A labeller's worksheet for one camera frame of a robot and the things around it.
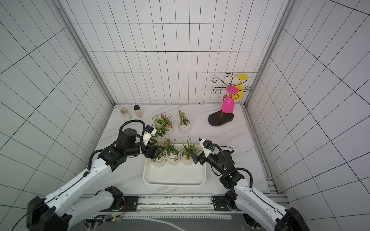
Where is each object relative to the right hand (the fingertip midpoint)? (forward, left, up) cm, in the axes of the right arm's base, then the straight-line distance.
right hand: (195, 141), depth 76 cm
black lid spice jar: (+29, +44, -11) cm, 54 cm away
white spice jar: (+26, +52, -11) cm, 59 cm away
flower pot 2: (+9, +21, -3) cm, 23 cm away
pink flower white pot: (-7, +20, -11) cm, 24 cm away
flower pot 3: (+15, +22, -3) cm, 27 cm away
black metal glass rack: (+30, -16, -17) cm, 38 cm away
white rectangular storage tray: (-12, 0, -17) cm, 21 cm away
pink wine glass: (+27, -20, +3) cm, 34 cm away
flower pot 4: (+20, +8, -11) cm, 24 cm away
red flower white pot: (-2, +14, -12) cm, 19 cm away
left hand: (-4, +20, -1) cm, 21 cm away
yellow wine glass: (+24, -24, +13) cm, 36 cm away
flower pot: (-7, +4, -8) cm, 11 cm away
